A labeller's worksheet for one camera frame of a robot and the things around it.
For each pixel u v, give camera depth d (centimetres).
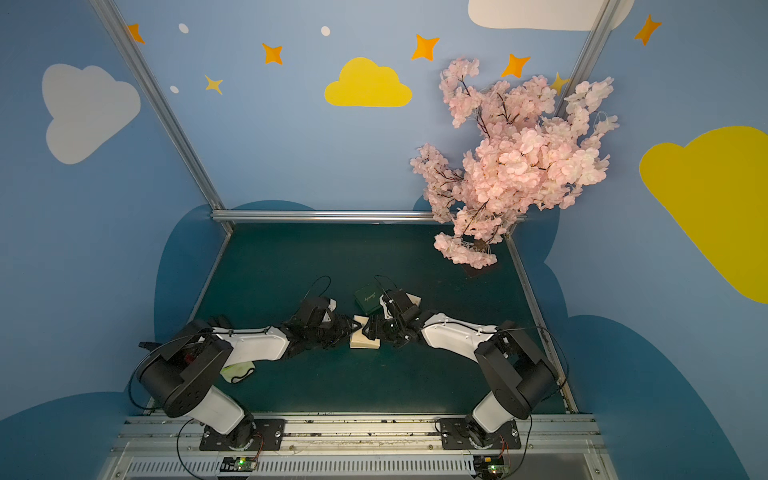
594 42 73
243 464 70
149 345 70
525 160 59
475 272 108
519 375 45
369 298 97
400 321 70
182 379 45
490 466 71
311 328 72
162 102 84
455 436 73
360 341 86
